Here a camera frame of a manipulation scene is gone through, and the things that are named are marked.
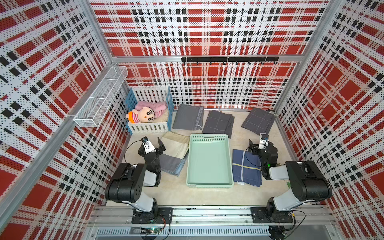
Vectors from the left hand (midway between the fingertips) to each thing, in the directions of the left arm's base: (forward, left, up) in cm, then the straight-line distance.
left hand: (154, 139), depth 89 cm
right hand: (+2, -65, -3) cm, 65 cm away
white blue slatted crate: (+39, +6, +3) cm, 40 cm away
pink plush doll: (+20, +9, +4) cm, 23 cm away
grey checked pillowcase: (+24, -43, -12) cm, 50 cm away
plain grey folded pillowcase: (+28, -19, -12) cm, 36 cm away
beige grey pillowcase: (-8, -11, -10) cm, 17 cm away
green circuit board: (-44, -5, -10) cm, 46 cm away
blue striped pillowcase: (-13, -56, -11) cm, 59 cm away
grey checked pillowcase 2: (+24, -73, -11) cm, 77 cm away
